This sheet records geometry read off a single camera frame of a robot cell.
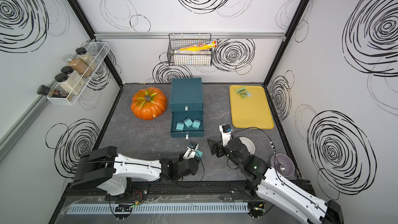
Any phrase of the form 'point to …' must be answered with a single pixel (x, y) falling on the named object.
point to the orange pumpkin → (150, 103)
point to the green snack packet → (243, 92)
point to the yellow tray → (253, 111)
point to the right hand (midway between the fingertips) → (215, 139)
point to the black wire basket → (202, 57)
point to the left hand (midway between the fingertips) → (199, 160)
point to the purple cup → (284, 165)
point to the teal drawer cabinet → (186, 95)
